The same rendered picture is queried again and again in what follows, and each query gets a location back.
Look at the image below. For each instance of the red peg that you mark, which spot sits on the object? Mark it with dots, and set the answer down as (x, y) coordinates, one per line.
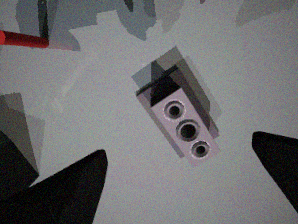
(11, 38)

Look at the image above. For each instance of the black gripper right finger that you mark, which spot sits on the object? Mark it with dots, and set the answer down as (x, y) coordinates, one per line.
(279, 155)

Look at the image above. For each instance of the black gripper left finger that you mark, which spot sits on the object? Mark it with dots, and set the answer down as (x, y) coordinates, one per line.
(69, 197)

